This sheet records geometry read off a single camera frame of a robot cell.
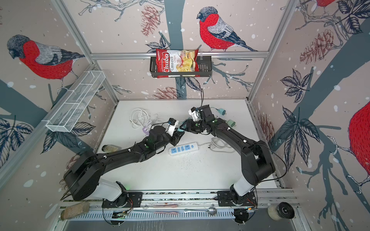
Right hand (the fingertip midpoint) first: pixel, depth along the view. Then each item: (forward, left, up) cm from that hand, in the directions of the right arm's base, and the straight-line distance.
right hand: (182, 127), depth 83 cm
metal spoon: (-38, -17, -15) cm, 44 cm away
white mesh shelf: (+5, +60, +15) cm, 62 cm away
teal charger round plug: (+25, -28, -13) cm, 40 cm away
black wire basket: (+37, -13, +16) cm, 43 cm away
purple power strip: (+6, +27, -14) cm, 30 cm away
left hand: (-1, -1, +1) cm, 2 cm away
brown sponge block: (-41, +49, -12) cm, 65 cm away
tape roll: (-38, -46, -6) cm, 60 cm away
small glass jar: (-8, +47, -13) cm, 50 cm away
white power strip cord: (+18, +36, -15) cm, 43 cm away
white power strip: (-6, -1, -15) cm, 16 cm away
